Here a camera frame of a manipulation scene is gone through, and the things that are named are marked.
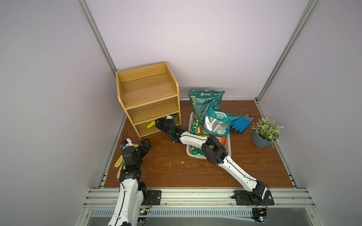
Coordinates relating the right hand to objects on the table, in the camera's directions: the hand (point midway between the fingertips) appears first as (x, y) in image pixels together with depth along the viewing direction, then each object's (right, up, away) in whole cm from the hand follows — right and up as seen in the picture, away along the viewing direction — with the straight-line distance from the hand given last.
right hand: (155, 119), depth 97 cm
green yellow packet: (+27, -5, -12) cm, 30 cm away
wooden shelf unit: (-1, +16, -16) cm, 23 cm away
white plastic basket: (+48, -14, -14) cm, 51 cm away
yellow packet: (-4, -3, +3) cm, 6 cm away
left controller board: (-1, -47, -26) cm, 54 cm away
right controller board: (+59, -47, -29) cm, 80 cm away
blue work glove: (+64, -4, +5) cm, 64 cm away
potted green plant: (+69, -7, -18) cm, 71 cm away
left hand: (-3, -13, -13) cm, 19 cm away
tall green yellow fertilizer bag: (+31, +13, -12) cm, 36 cm away
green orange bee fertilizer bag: (+40, -2, -16) cm, 44 cm away
